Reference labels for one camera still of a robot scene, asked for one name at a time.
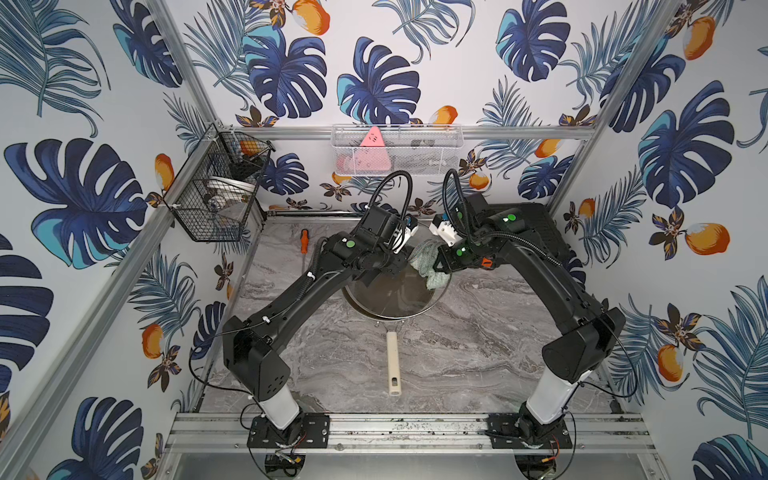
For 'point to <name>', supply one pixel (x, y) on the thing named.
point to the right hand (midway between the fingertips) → (437, 264)
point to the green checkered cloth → (423, 258)
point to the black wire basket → (212, 196)
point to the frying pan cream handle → (394, 383)
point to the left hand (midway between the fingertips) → (398, 248)
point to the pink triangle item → (371, 155)
